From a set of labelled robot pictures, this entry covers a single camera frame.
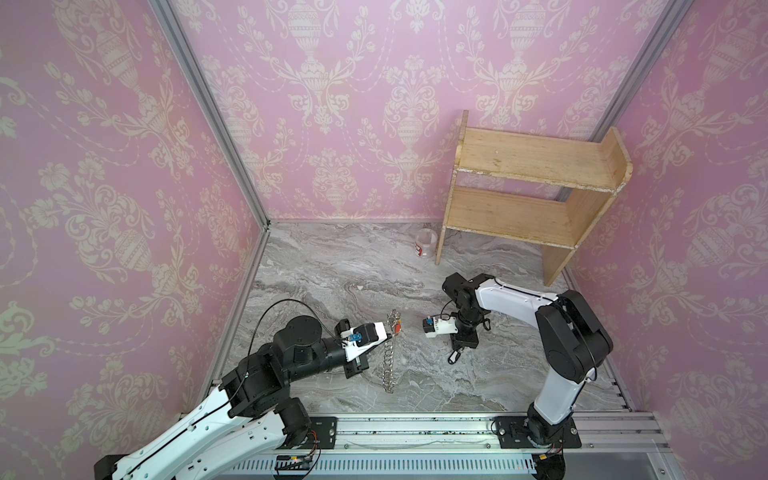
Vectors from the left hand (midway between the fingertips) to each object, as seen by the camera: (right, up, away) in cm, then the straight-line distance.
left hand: (387, 337), depth 60 cm
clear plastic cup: (+14, +21, +52) cm, 58 cm away
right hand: (+21, -10, +29) cm, 37 cm away
